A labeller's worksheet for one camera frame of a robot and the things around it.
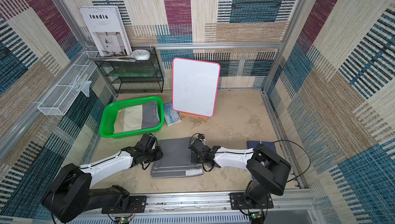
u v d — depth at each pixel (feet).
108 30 2.59
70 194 1.36
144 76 3.08
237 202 2.39
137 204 2.39
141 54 2.93
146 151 2.35
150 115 3.32
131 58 2.67
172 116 3.44
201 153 2.20
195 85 3.01
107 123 3.19
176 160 2.67
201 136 2.62
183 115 3.27
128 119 3.26
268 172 1.45
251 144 3.09
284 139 3.24
